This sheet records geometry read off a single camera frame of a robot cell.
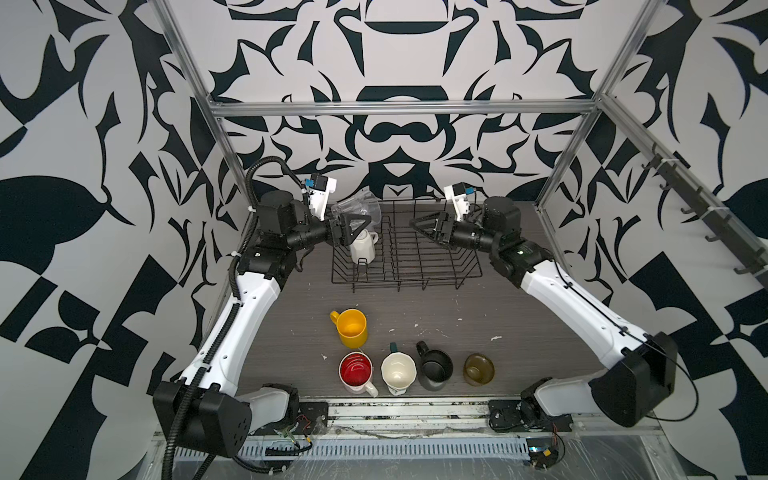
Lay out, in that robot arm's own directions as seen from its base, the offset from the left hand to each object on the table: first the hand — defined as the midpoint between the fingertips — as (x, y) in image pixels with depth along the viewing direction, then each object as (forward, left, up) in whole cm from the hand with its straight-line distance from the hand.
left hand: (356, 209), depth 69 cm
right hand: (-3, -13, -2) cm, 14 cm away
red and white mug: (-26, +2, -35) cm, 43 cm away
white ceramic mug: (+9, -1, -25) cm, 27 cm away
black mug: (-25, -19, -35) cm, 47 cm away
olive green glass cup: (-26, -31, -36) cm, 54 cm away
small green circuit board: (-44, -42, -37) cm, 72 cm away
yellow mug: (-13, +3, -35) cm, 37 cm away
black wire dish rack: (+11, -14, -35) cm, 39 cm away
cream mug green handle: (-26, -9, -34) cm, 44 cm away
